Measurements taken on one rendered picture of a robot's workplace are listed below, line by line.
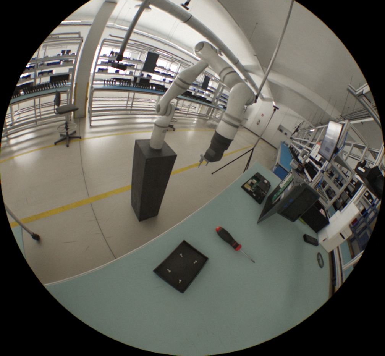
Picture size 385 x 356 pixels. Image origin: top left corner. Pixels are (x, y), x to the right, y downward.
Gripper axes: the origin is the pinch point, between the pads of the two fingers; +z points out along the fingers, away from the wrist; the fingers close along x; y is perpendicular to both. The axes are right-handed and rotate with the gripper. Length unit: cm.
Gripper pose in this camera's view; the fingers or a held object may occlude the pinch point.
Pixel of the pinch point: (202, 166)
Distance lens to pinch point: 56.4
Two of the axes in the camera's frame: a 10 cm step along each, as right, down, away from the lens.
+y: 5.9, 6.1, -5.2
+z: -3.5, 7.8, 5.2
